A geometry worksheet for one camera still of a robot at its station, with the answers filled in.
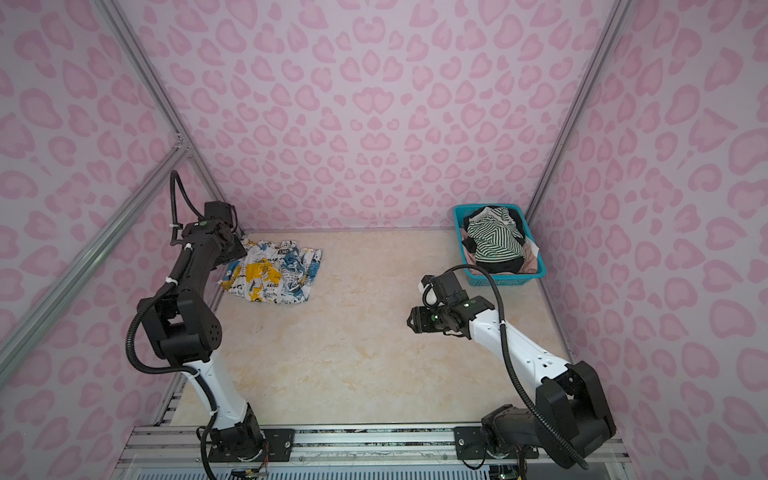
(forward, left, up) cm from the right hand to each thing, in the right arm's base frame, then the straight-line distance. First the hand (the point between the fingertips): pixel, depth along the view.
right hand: (414, 318), depth 82 cm
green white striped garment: (+29, -27, +3) cm, 40 cm away
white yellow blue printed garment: (+20, +47, -7) cm, 51 cm away
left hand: (+19, +54, +6) cm, 58 cm away
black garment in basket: (+19, -27, -2) cm, 33 cm away
